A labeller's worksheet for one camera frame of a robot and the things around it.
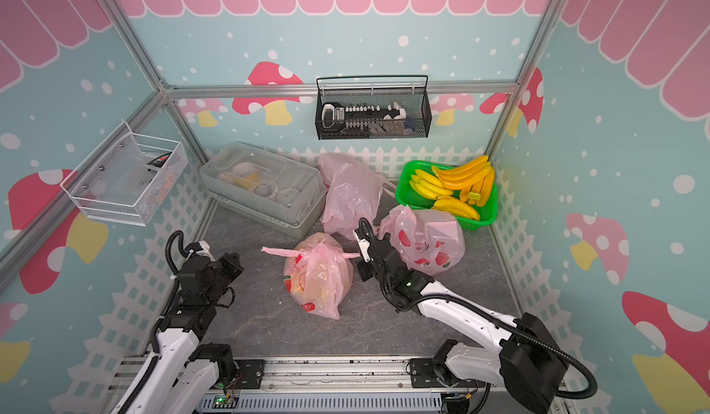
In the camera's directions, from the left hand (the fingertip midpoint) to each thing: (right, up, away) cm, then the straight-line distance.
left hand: (241, 257), depth 82 cm
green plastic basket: (+55, +19, +32) cm, 66 cm away
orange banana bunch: (+79, +25, +22) cm, 85 cm away
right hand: (+35, +3, -1) cm, 35 cm away
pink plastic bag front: (+24, -4, -5) cm, 24 cm away
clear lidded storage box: (+12, +19, +6) cm, 23 cm away
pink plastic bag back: (+33, +21, +10) cm, 40 cm away
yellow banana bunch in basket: (+63, +24, +27) cm, 73 cm away
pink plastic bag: (+57, +4, +2) cm, 57 cm away
